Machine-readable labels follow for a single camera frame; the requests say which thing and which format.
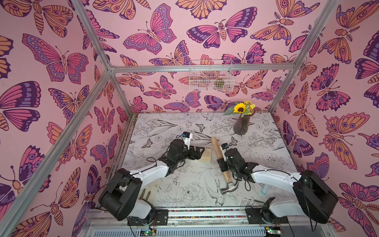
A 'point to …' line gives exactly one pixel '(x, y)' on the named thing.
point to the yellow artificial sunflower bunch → (246, 107)
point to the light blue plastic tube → (265, 188)
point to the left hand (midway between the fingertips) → (201, 147)
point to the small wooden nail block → (206, 156)
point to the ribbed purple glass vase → (241, 125)
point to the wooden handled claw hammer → (231, 185)
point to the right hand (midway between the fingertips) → (220, 158)
